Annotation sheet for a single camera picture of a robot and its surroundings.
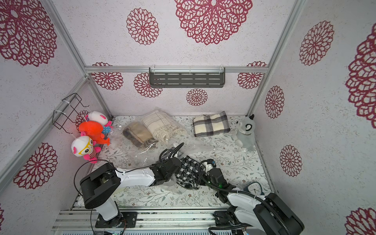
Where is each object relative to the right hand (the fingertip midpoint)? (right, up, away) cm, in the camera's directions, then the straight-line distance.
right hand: (194, 173), depth 85 cm
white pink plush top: (-61, +34, +9) cm, 70 cm away
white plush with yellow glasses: (-60, +16, -5) cm, 63 cm away
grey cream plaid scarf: (+11, +29, +22) cm, 38 cm away
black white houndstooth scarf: (-2, 0, -1) cm, 2 cm away
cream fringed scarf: (-22, +26, +18) cm, 39 cm away
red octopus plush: (-61, +26, +4) cm, 66 cm away
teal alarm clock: (+33, -7, -6) cm, 34 cm away
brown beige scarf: (-39, +23, +17) cm, 49 cm away
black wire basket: (-68, +31, -12) cm, 75 cm away
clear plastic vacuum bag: (-28, +10, +15) cm, 33 cm away
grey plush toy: (+32, +27, +3) cm, 42 cm away
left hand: (-11, +7, +5) cm, 13 cm away
